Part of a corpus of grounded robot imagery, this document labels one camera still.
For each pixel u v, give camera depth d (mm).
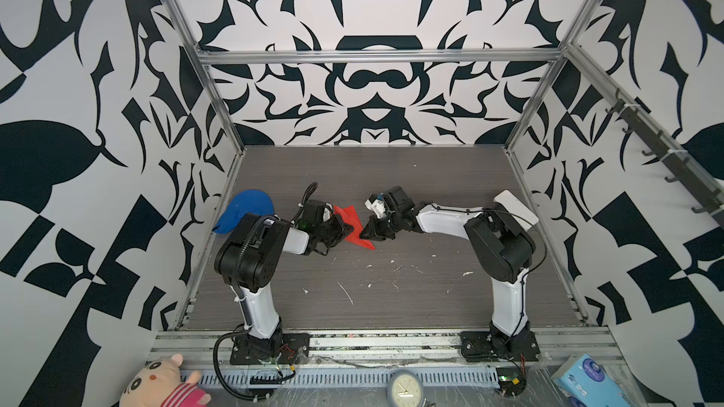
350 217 991
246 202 1069
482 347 741
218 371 686
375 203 892
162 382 641
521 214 928
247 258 494
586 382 660
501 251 518
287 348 728
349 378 649
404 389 658
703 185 533
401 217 767
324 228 853
